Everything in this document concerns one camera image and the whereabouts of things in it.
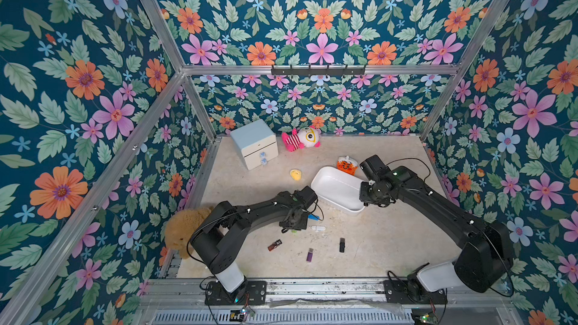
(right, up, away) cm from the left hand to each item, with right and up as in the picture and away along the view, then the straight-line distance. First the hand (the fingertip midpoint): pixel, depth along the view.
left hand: (301, 224), depth 88 cm
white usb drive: (+7, -2, 0) cm, 7 cm away
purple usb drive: (+3, -10, -7) cm, 12 cm away
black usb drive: (+15, -6, -5) cm, 17 cm away
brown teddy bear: (-38, +5, -20) cm, 43 cm away
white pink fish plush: (+1, +37, +22) cm, 43 cm away
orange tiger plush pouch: (+21, +24, +13) cm, 34 cm away
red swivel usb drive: (-10, -6, -5) cm, 13 cm away
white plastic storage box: (+16, +13, +11) cm, 23 cm away
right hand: (+24, +12, -6) cm, 27 cm away
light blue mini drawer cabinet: (-21, +33, +10) cm, 40 cm away
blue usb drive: (+4, +5, -8) cm, 11 cm away
